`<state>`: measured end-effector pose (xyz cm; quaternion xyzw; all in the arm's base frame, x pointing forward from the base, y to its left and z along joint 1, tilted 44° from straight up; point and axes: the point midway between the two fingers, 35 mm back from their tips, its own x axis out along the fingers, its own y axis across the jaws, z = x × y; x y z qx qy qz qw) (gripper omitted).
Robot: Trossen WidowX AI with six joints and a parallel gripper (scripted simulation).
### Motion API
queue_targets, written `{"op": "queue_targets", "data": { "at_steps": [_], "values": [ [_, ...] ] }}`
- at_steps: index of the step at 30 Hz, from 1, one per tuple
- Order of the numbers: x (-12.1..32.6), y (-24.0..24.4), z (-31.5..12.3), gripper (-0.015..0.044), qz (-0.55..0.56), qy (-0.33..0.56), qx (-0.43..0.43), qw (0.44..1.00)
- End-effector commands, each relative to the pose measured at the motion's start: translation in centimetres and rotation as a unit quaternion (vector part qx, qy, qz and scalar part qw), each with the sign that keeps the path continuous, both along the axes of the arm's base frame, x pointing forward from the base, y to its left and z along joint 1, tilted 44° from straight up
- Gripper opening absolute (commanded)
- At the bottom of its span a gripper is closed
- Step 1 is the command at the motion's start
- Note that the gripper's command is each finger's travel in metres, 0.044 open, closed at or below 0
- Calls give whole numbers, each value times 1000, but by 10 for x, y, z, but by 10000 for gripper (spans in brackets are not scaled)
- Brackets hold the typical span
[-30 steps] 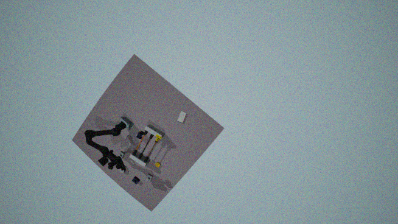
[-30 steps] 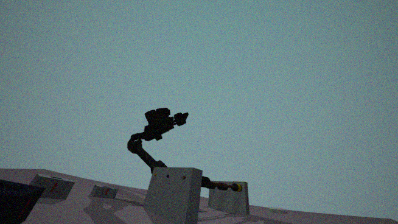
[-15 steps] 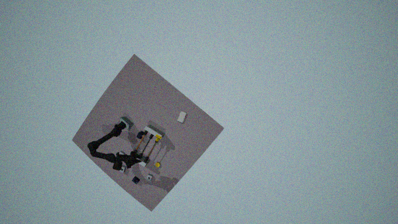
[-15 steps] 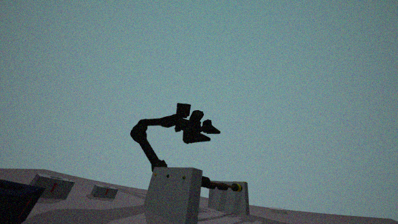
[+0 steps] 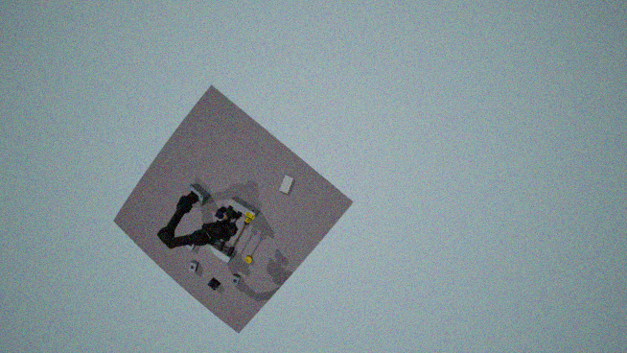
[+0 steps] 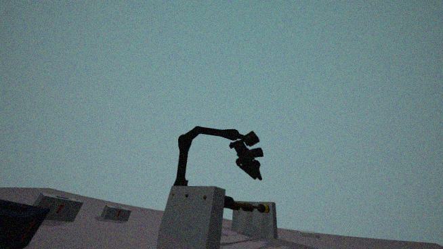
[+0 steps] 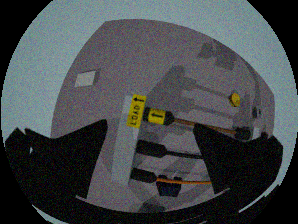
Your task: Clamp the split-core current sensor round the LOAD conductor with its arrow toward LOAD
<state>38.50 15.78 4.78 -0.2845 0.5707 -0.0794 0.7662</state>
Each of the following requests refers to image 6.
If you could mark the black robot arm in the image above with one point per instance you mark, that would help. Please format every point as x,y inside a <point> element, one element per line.
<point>184,143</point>

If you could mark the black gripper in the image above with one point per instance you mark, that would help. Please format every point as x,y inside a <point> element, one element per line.
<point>250,166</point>

